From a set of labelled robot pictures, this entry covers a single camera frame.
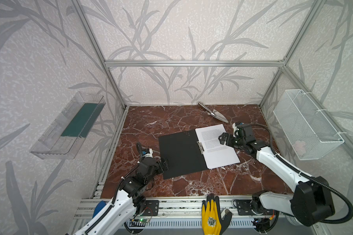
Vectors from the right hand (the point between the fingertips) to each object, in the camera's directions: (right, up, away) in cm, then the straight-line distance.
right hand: (224, 134), depth 87 cm
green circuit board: (-44, -40, -16) cm, 62 cm away
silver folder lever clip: (-13, -10, +9) cm, 19 cm away
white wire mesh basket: (+31, +2, -24) cm, 40 cm away
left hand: (-35, -12, -5) cm, 37 cm away
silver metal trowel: (0, +14, +29) cm, 32 cm away
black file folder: (-25, -13, +7) cm, 29 cm away
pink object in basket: (+34, -5, -15) cm, 37 cm away
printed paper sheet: (-3, -14, +7) cm, 16 cm away
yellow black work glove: (-11, -40, -19) cm, 45 cm away
